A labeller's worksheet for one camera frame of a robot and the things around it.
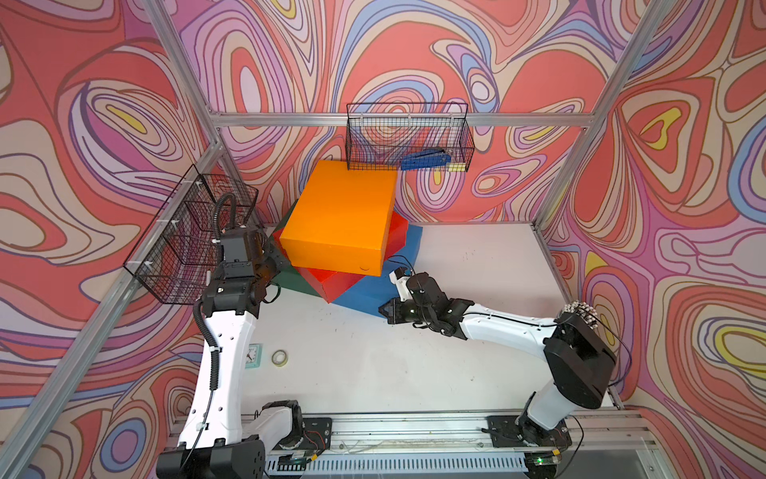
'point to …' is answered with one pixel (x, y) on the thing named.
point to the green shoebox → (293, 278)
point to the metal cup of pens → (587, 312)
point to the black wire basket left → (175, 250)
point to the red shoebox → (398, 237)
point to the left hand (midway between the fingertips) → (281, 250)
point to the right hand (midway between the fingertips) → (381, 317)
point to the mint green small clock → (253, 356)
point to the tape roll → (279, 357)
